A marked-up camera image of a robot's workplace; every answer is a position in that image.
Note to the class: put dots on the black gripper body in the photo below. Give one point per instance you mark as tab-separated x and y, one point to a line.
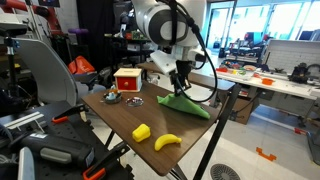
183	69

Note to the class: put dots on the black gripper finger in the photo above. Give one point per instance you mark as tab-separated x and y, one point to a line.
185	85
175	86

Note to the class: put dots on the green towel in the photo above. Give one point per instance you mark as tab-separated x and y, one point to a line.
185	105

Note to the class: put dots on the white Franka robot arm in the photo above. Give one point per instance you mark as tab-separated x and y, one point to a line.
156	20

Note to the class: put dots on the dark wooden bench shelf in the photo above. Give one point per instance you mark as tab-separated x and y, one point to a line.
203	81

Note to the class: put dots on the red wooden drawer box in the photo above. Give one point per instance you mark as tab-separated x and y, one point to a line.
127	81

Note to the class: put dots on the yellow toy banana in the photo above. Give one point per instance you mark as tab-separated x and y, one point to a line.
165	140

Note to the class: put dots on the yellow toy bell pepper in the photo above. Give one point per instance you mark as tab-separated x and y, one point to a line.
141	133

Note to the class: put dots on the green circuit board box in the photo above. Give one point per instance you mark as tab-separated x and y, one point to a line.
136	34

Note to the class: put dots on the brown cardboard box under shelf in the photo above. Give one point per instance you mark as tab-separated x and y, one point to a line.
242	110

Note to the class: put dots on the small bowl of toys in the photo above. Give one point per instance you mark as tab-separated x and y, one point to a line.
112	97

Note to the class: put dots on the orange bowl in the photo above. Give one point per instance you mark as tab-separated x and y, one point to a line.
267	81

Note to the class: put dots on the round floor drain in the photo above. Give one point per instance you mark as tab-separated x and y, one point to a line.
224	172

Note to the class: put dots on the orange bag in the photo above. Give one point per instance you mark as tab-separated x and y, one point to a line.
80	66

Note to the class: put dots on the white work table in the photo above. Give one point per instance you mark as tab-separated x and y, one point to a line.
283	86

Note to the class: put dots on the white perforated panel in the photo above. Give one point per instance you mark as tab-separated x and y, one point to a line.
293	53

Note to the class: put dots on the purple cushion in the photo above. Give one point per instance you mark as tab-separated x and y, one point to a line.
78	31

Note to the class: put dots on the black machine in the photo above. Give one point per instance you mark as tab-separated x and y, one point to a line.
300	74

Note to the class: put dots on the grey office chair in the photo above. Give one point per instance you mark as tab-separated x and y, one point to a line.
50	71

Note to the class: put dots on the white blue rounded panel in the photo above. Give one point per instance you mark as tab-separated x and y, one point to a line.
26	165

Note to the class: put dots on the red pipe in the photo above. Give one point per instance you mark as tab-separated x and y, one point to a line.
20	5

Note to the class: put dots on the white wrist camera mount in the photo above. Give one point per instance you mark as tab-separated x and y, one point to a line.
163	61

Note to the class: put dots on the orange floor bracket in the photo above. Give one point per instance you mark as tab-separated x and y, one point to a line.
265	155

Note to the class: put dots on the black grey camera device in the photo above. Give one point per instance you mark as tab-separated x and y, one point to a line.
56	150

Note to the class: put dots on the white rail strip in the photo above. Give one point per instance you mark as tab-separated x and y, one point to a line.
23	120

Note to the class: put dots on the black camera stand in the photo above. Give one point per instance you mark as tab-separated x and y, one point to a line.
12	63

